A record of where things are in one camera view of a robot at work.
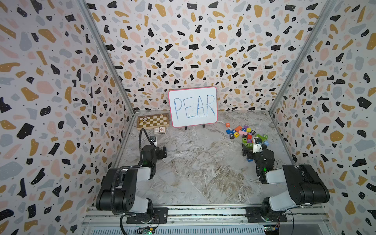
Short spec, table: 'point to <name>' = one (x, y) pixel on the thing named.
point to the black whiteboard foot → (185, 126)
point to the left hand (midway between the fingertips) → (157, 146)
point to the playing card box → (159, 130)
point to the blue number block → (249, 160)
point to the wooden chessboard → (152, 121)
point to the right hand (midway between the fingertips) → (252, 143)
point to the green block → (263, 137)
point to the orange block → (237, 129)
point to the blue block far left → (228, 131)
